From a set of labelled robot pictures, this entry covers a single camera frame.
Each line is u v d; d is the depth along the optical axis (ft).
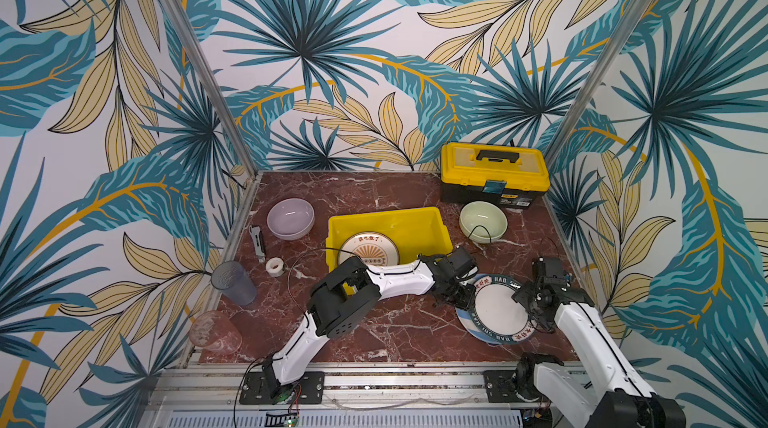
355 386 2.46
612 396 1.35
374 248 3.20
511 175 3.21
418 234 3.30
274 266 3.04
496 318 2.76
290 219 3.37
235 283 2.75
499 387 2.40
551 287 1.97
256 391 2.36
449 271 2.32
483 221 3.36
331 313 1.70
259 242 3.20
